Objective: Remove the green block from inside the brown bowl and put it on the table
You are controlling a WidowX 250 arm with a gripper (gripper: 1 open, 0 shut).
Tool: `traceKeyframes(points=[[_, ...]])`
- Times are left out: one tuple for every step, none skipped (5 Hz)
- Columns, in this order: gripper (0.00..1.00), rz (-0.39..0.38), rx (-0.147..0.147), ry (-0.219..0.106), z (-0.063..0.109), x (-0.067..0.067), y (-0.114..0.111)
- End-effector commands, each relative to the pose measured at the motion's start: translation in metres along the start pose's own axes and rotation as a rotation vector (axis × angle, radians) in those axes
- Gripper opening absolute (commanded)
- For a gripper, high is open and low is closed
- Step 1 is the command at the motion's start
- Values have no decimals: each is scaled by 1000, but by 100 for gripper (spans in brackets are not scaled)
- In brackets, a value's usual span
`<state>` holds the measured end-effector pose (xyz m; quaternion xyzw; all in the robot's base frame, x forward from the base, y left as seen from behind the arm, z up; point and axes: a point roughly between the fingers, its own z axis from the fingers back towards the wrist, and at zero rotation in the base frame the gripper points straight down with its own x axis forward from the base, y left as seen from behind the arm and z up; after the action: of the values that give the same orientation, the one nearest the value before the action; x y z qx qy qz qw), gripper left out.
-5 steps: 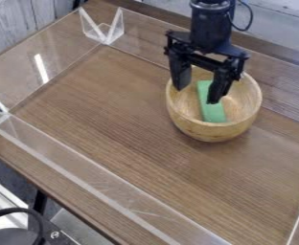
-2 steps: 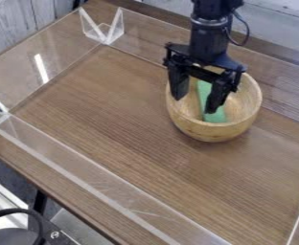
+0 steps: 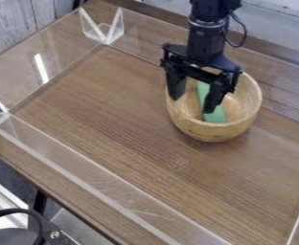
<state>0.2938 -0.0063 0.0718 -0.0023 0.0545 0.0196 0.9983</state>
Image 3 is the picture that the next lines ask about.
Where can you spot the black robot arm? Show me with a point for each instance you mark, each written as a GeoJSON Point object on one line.
{"type": "Point", "coordinates": [201, 58]}

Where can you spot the black table leg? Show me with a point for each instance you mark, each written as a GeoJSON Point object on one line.
{"type": "Point", "coordinates": [40, 202]}

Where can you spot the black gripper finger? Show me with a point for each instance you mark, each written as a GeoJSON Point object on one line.
{"type": "Point", "coordinates": [175, 81]}
{"type": "Point", "coordinates": [214, 97]}

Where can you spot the light wooden bowl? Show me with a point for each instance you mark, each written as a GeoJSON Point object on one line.
{"type": "Point", "coordinates": [216, 120]}

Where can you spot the clear acrylic front wall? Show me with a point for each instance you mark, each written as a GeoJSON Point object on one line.
{"type": "Point", "coordinates": [83, 158]}

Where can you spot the clear acrylic corner bracket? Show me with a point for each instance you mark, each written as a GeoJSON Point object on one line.
{"type": "Point", "coordinates": [105, 33]}

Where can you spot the black metal bracket with screw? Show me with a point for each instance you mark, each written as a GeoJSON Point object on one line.
{"type": "Point", "coordinates": [54, 234]}

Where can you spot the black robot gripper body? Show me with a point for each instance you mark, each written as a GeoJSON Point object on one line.
{"type": "Point", "coordinates": [177, 57]}

